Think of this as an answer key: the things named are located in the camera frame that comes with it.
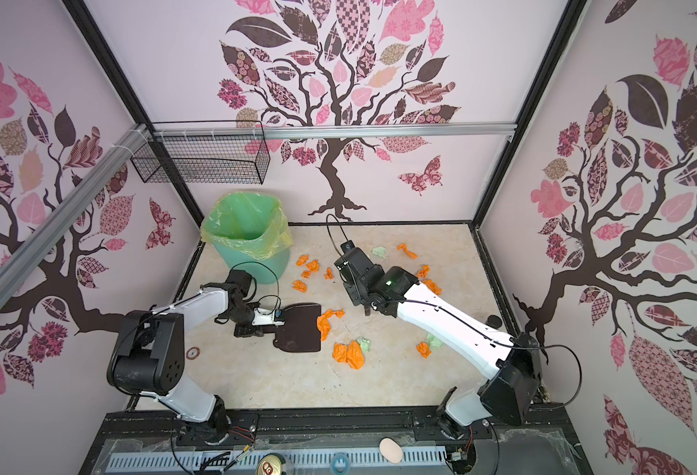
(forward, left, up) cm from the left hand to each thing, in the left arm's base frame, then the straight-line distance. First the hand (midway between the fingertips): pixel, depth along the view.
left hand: (256, 326), depth 92 cm
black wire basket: (+46, +18, +34) cm, 60 cm away
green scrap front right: (-6, -56, +2) cm, 56 cm away
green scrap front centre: (-6, -35, +1) cm, 35 cm away
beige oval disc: (-33, -40, +2) cm, 52 cm away
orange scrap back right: (+31, -52, 0) cm, 60 cm away
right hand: (+4, -34, +23) cm, 41 cm away
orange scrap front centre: (-9, -30, +1) cm, 32 cm away
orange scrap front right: (-8, -52, +2) cm, 53 cm away
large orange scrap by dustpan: (0, -22, +1) cm, 22 cm away
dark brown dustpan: (-2, -14, 0) cm, 14 cm away
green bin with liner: (+32, +6, +10) cm, 34 cm away
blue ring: (-35, -28, 0) cm, 45 cm away
